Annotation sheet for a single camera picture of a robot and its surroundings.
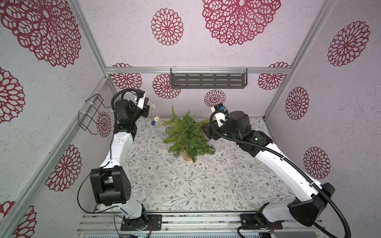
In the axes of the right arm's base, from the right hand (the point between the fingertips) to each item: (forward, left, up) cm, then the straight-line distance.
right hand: (207, 122), depth 69 cm
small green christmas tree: (-3, +10, -7) cm, 12 cm away
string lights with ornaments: (+12, +29, -9) cm, 32 cm away
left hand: (+16, +32, +1) cm, 36 cm away
